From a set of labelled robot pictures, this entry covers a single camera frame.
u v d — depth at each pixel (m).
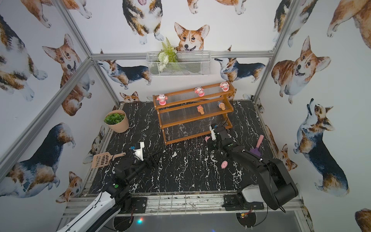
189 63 0.92
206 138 0.90
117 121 0.93
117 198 0.58
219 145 0.69
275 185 0.42
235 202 0.74
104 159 0.90
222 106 0.95
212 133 0.81
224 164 0.85
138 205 0.73
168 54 0.82
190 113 0.92
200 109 0.92
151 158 0.69
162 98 0.79
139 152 0.70
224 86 0.87
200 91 0.84
